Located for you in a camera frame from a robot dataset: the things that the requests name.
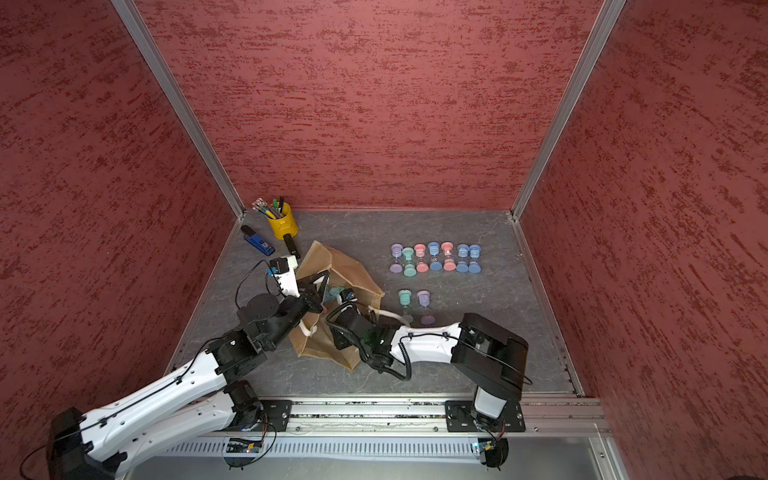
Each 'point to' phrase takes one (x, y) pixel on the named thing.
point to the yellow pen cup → (285, 225)
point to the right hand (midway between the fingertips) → (336, 330)
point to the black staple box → (291, 246)
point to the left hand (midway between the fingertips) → (329, 278)
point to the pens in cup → (273, 210)
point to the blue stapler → (256, 241)
